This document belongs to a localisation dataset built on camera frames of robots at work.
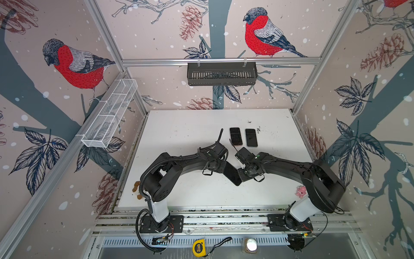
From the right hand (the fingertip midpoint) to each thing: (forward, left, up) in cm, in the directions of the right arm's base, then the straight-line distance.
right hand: (242, 179), depth 89 cm
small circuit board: (-30, +38, -1) cm, 49 cm away
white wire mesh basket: (+11, +67, +35) cm, 76 cm away
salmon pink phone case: (+29, +2, +2) cm, 29 cm away
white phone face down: (+28, -8, +2) cm, 29 cm away
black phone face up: (+3, +5, 0) cm, 6 cm away
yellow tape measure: (-32, +21, +4) cm, 38 cm away
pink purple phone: (+30, +2, +2) cm, 30 cm away
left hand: (+4, +11, +3) cm, 13 cm away
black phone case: (+3, +6, 0) cm, 7 cm away
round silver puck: (-30, 0, +12) cm, 32 cm away
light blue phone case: (+28, -8, +2) cm, 29 cm away
